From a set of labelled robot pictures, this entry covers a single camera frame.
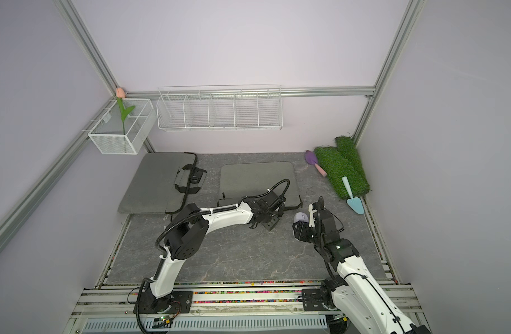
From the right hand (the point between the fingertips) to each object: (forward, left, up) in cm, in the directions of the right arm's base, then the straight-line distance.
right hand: (299, 224), depth 82 cm
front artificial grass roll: (+41, -22, -6) cm, 47 cm away
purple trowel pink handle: (+46, -14, -11) cm, 49 cm away
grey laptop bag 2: (+27, +66, -8) cm, 72 cm away
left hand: (+7, +11, -8) cm, 15 cm away
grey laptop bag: (+27, +27, -6) cm, 38 cm away
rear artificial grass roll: (+45, -34, -7) cm, 57 cm away
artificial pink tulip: (+43, +75, +24) cm, 90 cm away
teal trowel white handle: (+15, -30, -9) cm, 35 cm away
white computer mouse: (+2, -1, +3) cm, 3 cm away
